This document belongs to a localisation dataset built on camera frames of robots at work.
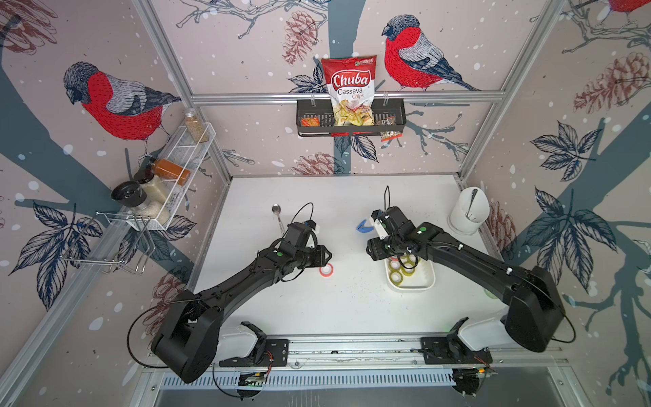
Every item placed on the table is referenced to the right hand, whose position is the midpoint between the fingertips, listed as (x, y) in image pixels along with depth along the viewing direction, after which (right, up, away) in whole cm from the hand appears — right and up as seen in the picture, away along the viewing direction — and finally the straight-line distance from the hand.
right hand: (372, 246), depth 84 cm
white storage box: (+19, -12, +5) cm, 23 cm away
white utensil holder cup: (+44, +11, +13) cm, 47 cm away
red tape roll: (-16, -10, +7) cm, 20 cm away
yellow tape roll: (+9, -12, +4) cm, 16 cm away
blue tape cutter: (-1, +4, +14) cm, 15 cm away
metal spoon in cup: (+41, +18, +11) cm, 46 cm away
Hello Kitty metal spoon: (-38, +11, +23) cm, 46 cm away
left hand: (-14, -2, 0) cm, 14 cm away
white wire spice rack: (-60, +17, -16) cm, 64 cm away
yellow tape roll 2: (+14, -10, +5) cm, 18 cm away
